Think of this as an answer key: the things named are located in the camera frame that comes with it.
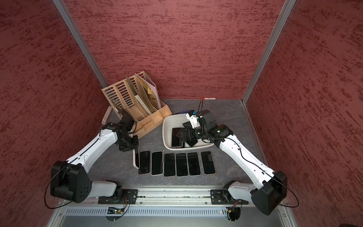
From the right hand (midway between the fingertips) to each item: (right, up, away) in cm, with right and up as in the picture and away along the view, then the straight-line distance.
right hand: (184, 136), depth 74 cm
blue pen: (0, +14, +37) cm, 39 cm away
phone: (-27, -13, +2) cm, 30 cm away
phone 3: (-17, -19, +11) cm, 28 cm away
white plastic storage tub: (-8, +6, +30) cm, 32 cm away
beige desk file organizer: (-28, +23, +9) cm, 38 cm away
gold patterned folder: (-23, +26, +16) cm, 38 cm away
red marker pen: (+21, +26, +50) cm, 60 cm away
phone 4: (-10, -21, +13) cm, 26 cm away
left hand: (-30, -10, +7) cm, 32 cm away
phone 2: (-25, -17, +13) cm, 33 cm away
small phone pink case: (+15, -20, +14) cm, 28 cm away
